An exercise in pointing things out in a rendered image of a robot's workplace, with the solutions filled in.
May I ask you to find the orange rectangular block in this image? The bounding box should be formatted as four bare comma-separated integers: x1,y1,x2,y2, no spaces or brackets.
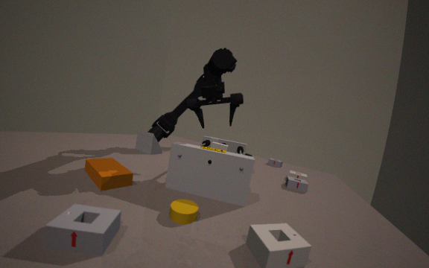
85,158,133,191

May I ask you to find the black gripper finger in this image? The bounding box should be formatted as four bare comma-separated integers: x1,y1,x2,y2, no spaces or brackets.
229,103,240,126
190,107,204,129

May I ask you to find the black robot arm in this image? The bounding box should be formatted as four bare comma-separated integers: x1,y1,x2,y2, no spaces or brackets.
147,48,237,142

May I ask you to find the yellow short cylinder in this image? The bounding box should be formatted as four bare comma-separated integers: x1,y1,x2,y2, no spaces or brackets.
169,199,198,224

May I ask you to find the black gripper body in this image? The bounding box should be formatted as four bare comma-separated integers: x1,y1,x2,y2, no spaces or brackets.
185,78,244,109

